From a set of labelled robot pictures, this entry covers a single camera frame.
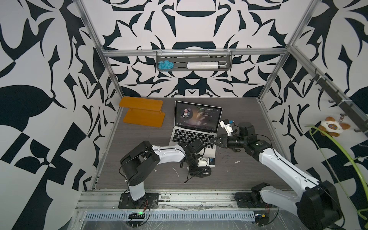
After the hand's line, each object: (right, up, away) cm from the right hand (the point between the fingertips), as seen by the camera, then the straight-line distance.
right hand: (208, 139), depth 76 cm
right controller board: (+25, -38, -5) cm, 46 cm away
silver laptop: (-7, +8, +21) cm, 23 cm away
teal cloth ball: (-24, +44, +15) cm, 53 cm away
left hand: (-4, -17, +9) cm, 20 cm away
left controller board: (-37, -37, -3) cm, 52 cm away
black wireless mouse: (-2, -19, +4) cm, 19 cm away
